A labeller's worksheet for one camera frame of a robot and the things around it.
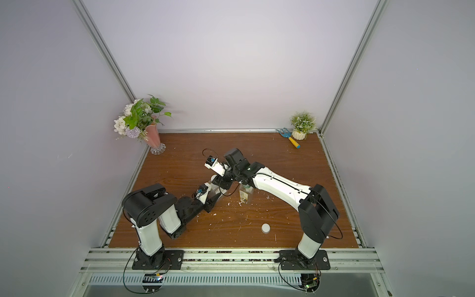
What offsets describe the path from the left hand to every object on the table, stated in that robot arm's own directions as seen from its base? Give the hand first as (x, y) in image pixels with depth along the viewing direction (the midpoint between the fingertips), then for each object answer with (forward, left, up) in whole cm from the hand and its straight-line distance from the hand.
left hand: (218, 191), depth 87 cm
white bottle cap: (-15, -23, -5) cm, 28 cm away
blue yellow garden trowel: (+46, -40, -6) cm, 61 cm away
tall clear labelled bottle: (-3, -13, +6) cm, 15 cm away
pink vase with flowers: (+28, +40, +21) cm, 53 cm away
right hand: (+3, 0, +12) cm, 12 cm away
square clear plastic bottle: (-2, +1, +6) cm, 6 cm away
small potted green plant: (+41, -47, +8) cm, 63 cm away
